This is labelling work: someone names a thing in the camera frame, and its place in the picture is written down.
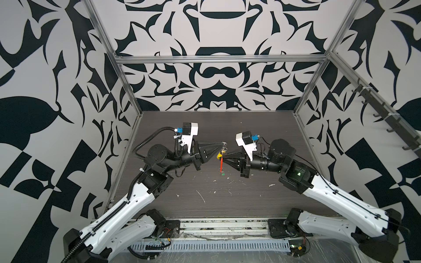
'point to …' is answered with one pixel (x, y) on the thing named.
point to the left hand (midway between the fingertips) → (223, 143)
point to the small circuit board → (297, 247)
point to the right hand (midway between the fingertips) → (223, 159)
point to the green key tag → (223, 174)
